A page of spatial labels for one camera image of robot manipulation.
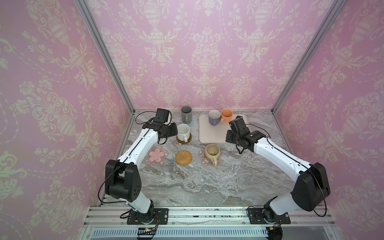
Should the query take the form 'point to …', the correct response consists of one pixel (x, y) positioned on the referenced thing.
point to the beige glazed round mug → (212, 152)
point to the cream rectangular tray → (208, 133)
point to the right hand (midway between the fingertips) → (230, 135)
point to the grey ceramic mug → (186, 114)
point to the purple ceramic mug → (214, 117)
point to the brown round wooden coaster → (189, 140)
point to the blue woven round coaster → (188, 124)
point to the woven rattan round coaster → (183, 157)
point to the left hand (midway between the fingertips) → (176, 130)
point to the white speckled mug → (183, 130)
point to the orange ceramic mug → (226, 116)
